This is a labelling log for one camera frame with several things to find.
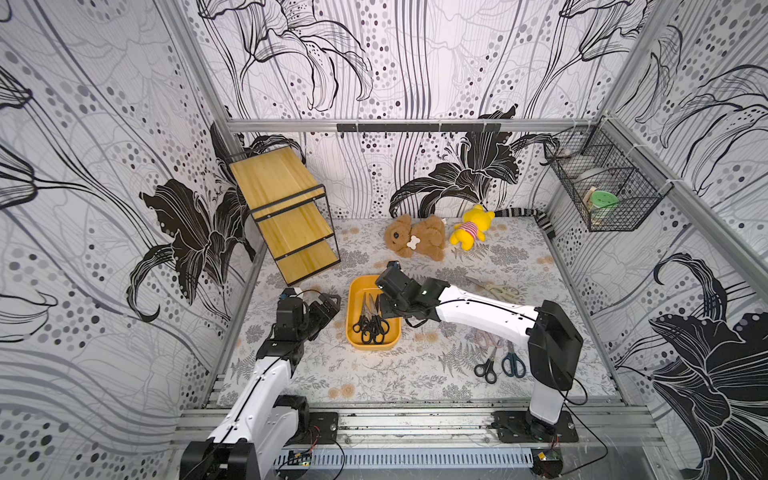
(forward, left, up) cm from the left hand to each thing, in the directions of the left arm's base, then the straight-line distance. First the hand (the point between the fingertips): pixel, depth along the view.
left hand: (338, 310), depth 85 cm
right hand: (+2, -14, +2) cm, 14 cm away
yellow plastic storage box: (+10, -3, -4) cm, 11 cm away
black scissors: (-4, -8, -7) cm, 12 cm away
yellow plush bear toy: (+37, -45, -1) cm, 58 cm away
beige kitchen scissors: (+11, -53, -6) cm, 54 cm away
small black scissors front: (-13, -43, -7) cm, 45 cm away
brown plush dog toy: (+28, -27, +2) cm, 39 cm away
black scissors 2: (-2, -12, -6) cm, 14 cm away
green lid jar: (+20, -71, +25) cm, 78 cm away
